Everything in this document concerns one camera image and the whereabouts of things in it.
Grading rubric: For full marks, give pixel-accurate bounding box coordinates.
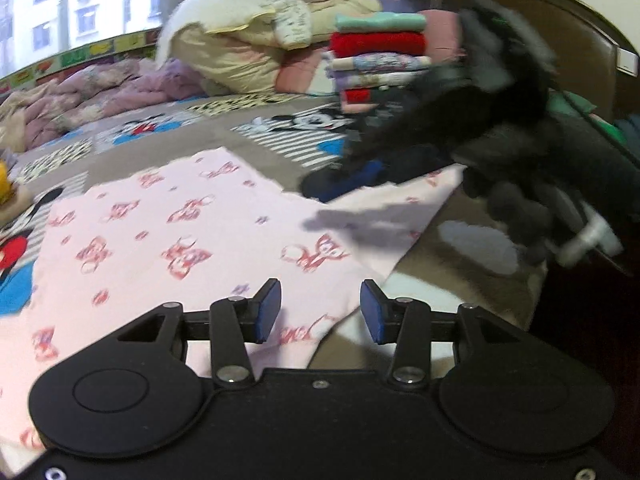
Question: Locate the dark wooden headboard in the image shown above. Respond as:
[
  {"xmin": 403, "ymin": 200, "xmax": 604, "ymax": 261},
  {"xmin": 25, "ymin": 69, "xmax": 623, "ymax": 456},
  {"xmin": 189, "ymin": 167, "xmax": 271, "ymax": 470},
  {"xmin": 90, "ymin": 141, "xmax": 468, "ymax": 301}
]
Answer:
[{"xmin": 345, "ymin": 0, "xmax": 640, "ymax": 126}]

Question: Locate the purple floral quilt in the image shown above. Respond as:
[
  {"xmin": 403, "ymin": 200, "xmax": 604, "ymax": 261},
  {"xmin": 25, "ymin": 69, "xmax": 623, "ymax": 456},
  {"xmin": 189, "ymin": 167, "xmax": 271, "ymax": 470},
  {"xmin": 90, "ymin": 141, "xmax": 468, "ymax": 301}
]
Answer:
[{"xmin": 0, "ymin": 57, "xmax": 211, "ymax": 151}]

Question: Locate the beige fleece blanket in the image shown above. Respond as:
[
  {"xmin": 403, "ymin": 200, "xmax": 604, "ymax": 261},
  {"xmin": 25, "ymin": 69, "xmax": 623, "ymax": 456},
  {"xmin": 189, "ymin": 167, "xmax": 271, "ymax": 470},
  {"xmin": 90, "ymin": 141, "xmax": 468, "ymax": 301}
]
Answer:
[{"xmin": 0, "ymin": 105, "xmax": 28, "ymax": 153}]

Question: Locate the pink cushion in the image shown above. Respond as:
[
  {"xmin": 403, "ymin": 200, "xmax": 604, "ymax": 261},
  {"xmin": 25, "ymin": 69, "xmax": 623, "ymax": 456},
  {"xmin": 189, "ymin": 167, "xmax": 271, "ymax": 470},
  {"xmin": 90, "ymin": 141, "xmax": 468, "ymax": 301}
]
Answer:
[{"xmin": 420, "ymin": 9, "xmax": 466, "ymax": 66}]

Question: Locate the beige folded garment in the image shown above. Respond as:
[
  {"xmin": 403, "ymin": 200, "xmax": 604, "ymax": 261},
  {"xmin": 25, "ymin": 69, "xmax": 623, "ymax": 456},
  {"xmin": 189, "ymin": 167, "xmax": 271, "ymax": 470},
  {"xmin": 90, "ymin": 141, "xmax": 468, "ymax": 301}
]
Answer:
[{"xmin": 0, "ymin": 180, "xmax": 37, "ymax": 228}]

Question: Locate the stack of folded clothes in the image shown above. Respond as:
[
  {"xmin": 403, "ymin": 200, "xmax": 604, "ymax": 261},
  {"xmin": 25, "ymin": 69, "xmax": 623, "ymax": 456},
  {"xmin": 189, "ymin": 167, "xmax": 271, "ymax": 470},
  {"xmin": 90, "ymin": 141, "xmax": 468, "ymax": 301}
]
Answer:
[{"xmin": 322, "ymin": 10, "xmax": 433, "ymax": 113}]

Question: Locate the pink pillow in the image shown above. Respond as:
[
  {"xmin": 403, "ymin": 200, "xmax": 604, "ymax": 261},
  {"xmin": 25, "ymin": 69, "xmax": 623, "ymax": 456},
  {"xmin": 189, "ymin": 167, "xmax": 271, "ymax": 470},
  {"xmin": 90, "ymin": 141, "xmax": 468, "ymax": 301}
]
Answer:
[{"xmin": 275, "ymin": 50, "xmax": 336, "ymax": 96}]

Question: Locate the colourful foam wall panel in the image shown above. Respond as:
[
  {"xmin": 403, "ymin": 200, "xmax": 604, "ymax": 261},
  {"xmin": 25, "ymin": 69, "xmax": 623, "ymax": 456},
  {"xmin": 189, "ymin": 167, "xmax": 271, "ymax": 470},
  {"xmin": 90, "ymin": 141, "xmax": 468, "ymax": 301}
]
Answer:
[{"xmin": 0, "ymin": 27, "xmax": 166, "ymax": 93}]

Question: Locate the green cloth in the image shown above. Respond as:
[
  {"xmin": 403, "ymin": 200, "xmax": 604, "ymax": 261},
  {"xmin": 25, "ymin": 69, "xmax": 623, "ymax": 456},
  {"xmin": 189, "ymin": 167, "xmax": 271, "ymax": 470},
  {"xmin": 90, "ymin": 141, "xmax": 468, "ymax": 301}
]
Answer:
[{"xmin": 547, "ymin": 92, "xmax": 628, "ymax": 148}]

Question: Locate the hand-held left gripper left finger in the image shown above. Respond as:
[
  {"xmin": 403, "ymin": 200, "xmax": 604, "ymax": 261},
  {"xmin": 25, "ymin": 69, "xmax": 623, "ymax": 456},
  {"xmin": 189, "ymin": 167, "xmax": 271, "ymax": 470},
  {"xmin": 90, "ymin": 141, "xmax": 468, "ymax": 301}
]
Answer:
[{"xmin": 117, "ymin": 279, "xmax": 282, "ymax": 390}]

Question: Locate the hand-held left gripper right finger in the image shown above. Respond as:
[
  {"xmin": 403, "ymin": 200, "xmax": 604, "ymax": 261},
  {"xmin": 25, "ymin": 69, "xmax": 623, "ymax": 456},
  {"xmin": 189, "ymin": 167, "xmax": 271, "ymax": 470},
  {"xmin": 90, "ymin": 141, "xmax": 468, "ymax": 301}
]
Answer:
[{"xmin": 360, "ymin": 280, "xmax": 523, "ymax": 391}]

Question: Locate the pink fox print garment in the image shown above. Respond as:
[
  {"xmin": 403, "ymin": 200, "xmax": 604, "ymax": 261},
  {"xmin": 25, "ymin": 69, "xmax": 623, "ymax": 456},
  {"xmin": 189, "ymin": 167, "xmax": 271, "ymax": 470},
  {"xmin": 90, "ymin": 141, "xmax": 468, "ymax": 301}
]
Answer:
[{"xmin": 0, "ymin": 147, "xmax": 468, "ymax": 476}]

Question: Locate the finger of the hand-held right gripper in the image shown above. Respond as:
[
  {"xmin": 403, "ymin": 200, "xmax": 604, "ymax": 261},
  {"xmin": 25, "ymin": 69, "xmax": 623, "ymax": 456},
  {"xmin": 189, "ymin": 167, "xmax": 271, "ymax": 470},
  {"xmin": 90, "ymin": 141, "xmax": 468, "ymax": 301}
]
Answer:
[
  {"xmin": 299, "ymin": 167, "xmax": 361, "ymax": 204},
  {"xmin": 342, "ymin": 157, "xmax": 388, "ymax": 188}
]

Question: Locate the cream yellow pillows and quilt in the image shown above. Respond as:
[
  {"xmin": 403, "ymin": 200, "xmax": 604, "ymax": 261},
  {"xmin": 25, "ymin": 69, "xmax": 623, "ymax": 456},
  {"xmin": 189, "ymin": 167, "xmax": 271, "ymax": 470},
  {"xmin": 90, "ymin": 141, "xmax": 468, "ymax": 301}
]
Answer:
[{"xmin": 155, "ymin": 0, "xmax": 383, "ymax": 96}]

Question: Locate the person's right hand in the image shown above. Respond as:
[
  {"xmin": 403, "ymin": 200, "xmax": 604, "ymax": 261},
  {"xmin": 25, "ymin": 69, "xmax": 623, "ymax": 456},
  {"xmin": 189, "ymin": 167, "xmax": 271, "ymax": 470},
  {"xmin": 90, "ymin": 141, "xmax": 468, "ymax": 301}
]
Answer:
[{"xmin": 465, "ymin": 172, "xmax": 558, "ymax": 266}]

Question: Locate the cartoon printed blanket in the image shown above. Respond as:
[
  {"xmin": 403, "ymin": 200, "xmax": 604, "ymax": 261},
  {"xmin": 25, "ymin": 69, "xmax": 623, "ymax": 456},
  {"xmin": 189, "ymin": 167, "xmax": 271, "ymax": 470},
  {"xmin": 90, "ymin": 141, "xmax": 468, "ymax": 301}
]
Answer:
[{"xmin": 0, "ymin": 91, "xmax": 551, "ymax": 371}]

